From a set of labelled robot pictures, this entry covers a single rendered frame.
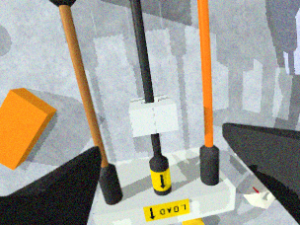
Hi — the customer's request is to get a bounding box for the yellow short cylinder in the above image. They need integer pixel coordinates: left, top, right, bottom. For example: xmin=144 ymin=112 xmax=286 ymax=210
xmin=183 ymin=218 xmax=204 ymax=225

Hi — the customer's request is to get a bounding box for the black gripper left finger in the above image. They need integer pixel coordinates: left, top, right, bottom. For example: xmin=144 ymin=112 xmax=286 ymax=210
xmin=0 ymin=146 xmax=103 ymax=225

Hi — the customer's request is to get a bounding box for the orange rectangular block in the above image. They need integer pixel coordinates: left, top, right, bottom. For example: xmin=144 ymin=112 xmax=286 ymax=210
xmin=0 ymin=88 xmax=56 ymax=170

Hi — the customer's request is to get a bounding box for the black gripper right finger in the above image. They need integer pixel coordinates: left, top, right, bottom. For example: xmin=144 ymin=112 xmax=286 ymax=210
xmin=222 ymin=122 xmax=300 ymax=224

